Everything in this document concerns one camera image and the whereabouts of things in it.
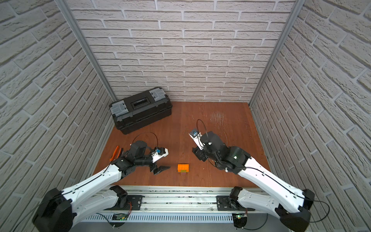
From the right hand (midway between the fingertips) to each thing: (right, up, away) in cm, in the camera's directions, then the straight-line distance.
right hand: (200, 143), depth 71 cm
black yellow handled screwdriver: (-51, -10, +21) cm, 56 cm away
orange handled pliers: (-54, -12, +19) cm, 59 cm away
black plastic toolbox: (-37, +19, +24) cm, 48 cm away
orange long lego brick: (-9, -16, +10) cm, 21 cm away
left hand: (-17, -10, +8) cm, 21 cm away
